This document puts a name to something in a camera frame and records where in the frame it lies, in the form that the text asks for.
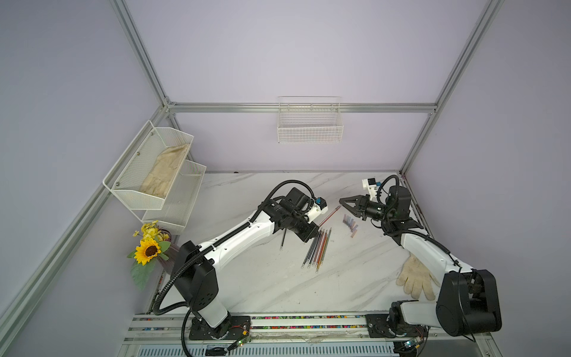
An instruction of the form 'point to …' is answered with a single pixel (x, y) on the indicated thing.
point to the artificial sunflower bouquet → (153, 244)
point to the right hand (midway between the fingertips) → (342, 204)
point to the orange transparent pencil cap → (354, 224)
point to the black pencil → (309, 253)
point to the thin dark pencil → (283, 239)
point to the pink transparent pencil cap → (344, 219)
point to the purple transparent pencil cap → (352, 224)
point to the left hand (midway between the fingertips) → (313, 236)
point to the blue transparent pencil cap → (351, 221)
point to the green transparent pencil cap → (347, 219)
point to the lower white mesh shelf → (176, 205)
